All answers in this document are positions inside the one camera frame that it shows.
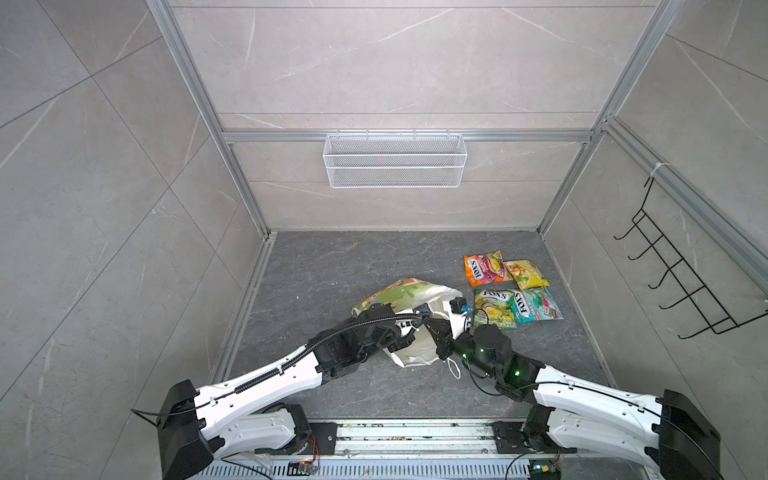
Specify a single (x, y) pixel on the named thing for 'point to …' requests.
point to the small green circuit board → (544, 469)
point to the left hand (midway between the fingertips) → (410, 305)
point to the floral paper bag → (432, 301)
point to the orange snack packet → (486, 269)
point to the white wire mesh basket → (395, 161)
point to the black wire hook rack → (689, 279)
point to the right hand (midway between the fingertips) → (425, 319)
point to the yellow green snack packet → (495, 307)
